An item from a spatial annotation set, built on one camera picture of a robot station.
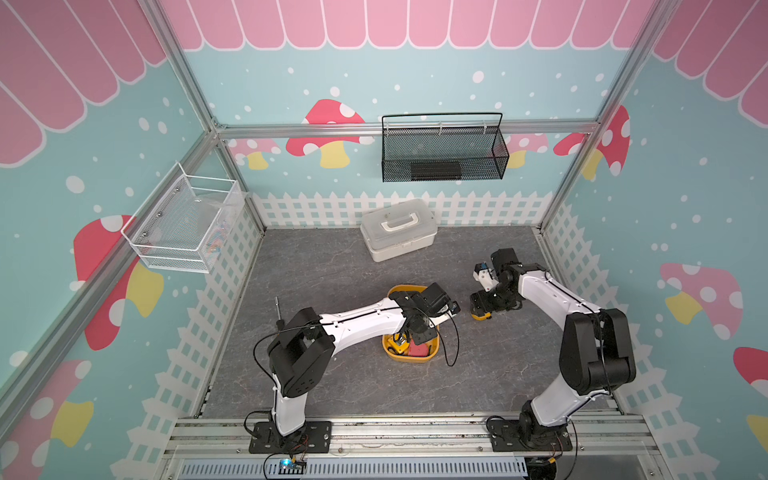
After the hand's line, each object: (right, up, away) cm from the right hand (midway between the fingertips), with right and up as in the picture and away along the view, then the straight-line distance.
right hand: (485, 305), depth 92 cm
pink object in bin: (-20, -12, -5) cm, 24 cm away
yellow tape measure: (-1, -4, +2) cm, 5 cm away
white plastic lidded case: (-27, +25, +12) cm, 39 cm away
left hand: (-21, -6, -5) cm, 22 cm away
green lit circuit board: (-54, -36, -20) cm, 68 cm away
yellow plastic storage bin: (-25, -15, -6) cm, 30 cm away
